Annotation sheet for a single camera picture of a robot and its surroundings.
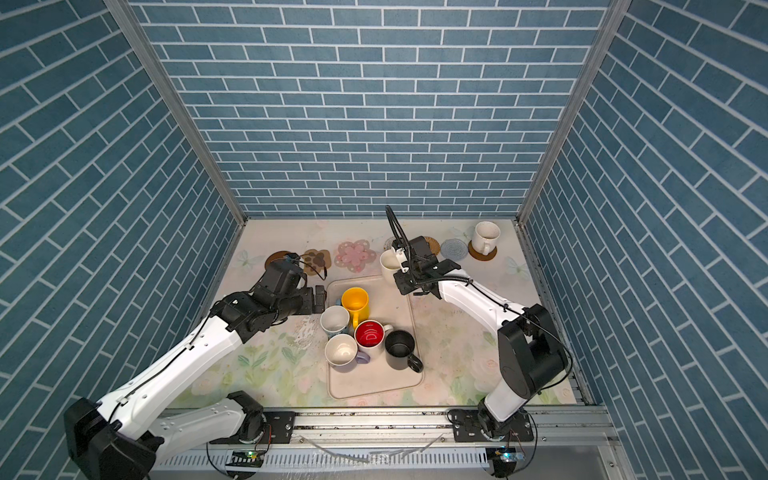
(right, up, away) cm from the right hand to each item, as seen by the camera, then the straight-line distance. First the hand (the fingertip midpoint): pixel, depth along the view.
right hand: (401, 272), depth 89 cm
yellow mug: (-14, -10, +5) cm, 18 cm away
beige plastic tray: (-4, -12, +7) cm, 15 cm away
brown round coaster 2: (-47, +4, +19) cm, 51 cm away
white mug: (-3, +3, +3) cm, 5 cm away
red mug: (-9, -19, -1) cm, 21 cm away
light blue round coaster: (+20, +7, +22) cm, 30 cm away
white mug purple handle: (-17, -23, -4) cm, 29 cm away
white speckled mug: (+30, +11, +15) cm, 36 cm away
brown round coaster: (+29, +4, +19) cm, 35 cm away
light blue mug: (-20, -14, 0) cm, 25 cm away
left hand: (-23, -5, -10) cm, 26 cm away
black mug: (-1, -20, -5) cm, 21 cm away
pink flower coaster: (-17, +4, +20) cm, 27 cm away
